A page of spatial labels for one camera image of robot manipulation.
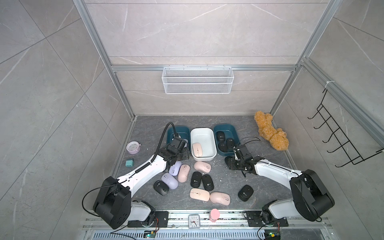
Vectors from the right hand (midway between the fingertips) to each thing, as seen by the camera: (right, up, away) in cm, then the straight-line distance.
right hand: (233, 163), depth 91 cm
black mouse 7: (-43, -11, -10) cm, 46 cm away
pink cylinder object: (-15, -18, -24) cm, 34 cm away
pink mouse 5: (-11, -15, -14) cm, 23 cm away
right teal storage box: (+2, +19, +16) cm, 25 cm away
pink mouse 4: (-22, -14, -12) cm, 28 cm away
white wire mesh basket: (-22, +55, +9) cm, 60 cm away
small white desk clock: (-25, -24, -20) cm, 40 cm away
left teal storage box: (-33, +19, +12) cm, 40 cm away
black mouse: (-4, +2, -9) cm, 10 cm away
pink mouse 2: (-18, -2, -4) cm, 18 cm away
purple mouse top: (-37, -3, -4) cm, 37 cm away
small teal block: (-65, +1, -1) cm, 65 cm away
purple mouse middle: (-38, -9, -8) cm, 39 cm away
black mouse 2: (-6, +16, +12) cm, 21 cm away
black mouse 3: (-6, +9, +7) cm, 13 cm away
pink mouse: (-31, -4, -5) cm, 32 cm away
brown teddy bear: (+30, +16, +4) cm, 34 cm away
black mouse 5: (-17, -9, -9) cm, 21 cm away
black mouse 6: (+4, -14, -12) cm, 18 cm away
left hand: (-29, +9, -6) cm, 31 cm away
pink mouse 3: (-22, +8, +6) cm, 24 cm away
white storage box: (-16, +15, +13) cm, 26 cm away
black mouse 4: (-23, -8, -8) cm, 26 cm away
